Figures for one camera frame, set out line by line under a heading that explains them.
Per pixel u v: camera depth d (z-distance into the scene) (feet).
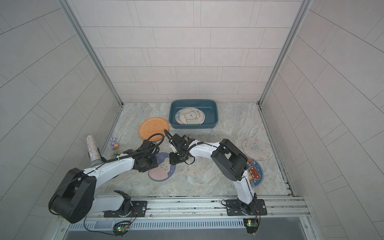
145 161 2.19
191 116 3.48
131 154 1.99
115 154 2.90
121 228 2.08
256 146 3.07
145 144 2.27
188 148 2.07
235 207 2.32
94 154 2.15
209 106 3.68
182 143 2.35
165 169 2.75
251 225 2.23
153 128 3.34
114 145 2.93
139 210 2.30
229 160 1.62
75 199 1.31
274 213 2.29
